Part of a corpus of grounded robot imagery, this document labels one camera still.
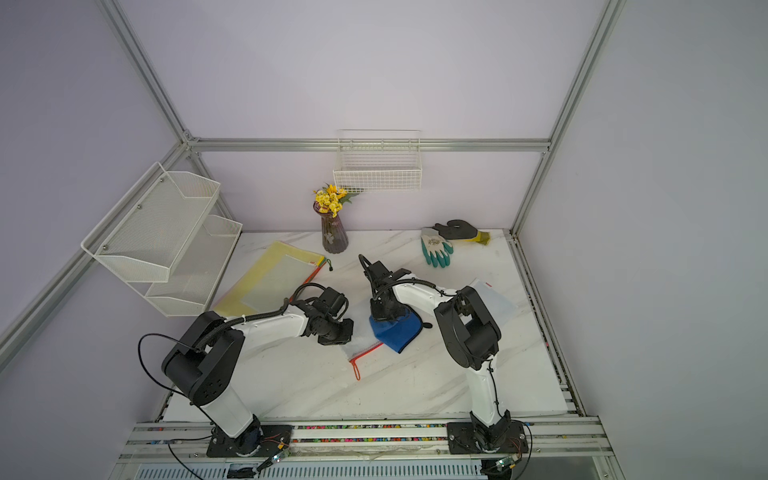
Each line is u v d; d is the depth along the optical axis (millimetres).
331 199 956
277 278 1069
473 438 650
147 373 454
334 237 1075
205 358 464
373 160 1069
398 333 914
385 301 732
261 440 725
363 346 905
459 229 1212
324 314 715
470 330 527
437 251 1112
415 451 732
